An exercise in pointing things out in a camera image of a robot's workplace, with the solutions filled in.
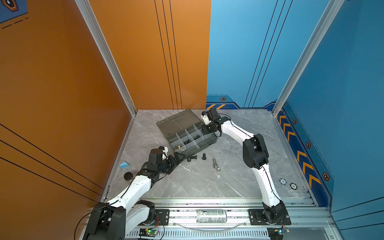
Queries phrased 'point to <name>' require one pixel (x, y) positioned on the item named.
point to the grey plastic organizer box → (185, 132)
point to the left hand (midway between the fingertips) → (182, 158)
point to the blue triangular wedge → (123, 164)
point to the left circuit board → (148, 232)
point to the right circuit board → (275, 233)
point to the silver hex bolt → (215, 164)
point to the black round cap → (128, 176)
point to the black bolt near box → (189, 158)
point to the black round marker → (293, 186)
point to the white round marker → (283, 181)
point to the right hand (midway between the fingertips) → (202, 129)
